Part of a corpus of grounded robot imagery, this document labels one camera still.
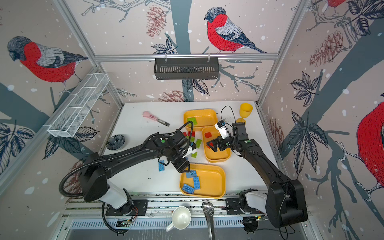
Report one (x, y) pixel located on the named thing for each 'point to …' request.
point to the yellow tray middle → (211, 156)
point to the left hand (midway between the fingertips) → (186, 167)
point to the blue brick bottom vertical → (161, 167)
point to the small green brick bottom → (194, 155)
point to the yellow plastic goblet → (245, 110)
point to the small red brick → (208, 135)
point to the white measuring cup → (181, 218)
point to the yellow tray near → (212, 181)
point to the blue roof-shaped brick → (191, 174)
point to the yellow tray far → (205, 117)
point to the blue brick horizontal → (188, 188)
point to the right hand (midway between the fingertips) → (213, 141)
